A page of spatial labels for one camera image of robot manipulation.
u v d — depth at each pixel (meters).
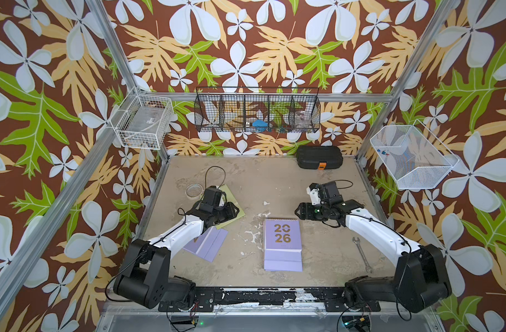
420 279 0.41
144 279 0.42
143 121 0.86
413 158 0.82
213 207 0.70
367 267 0.82
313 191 0.80
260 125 0.94
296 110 0.98
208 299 0.74
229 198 1.03
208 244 0.86
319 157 1.19
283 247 0.82
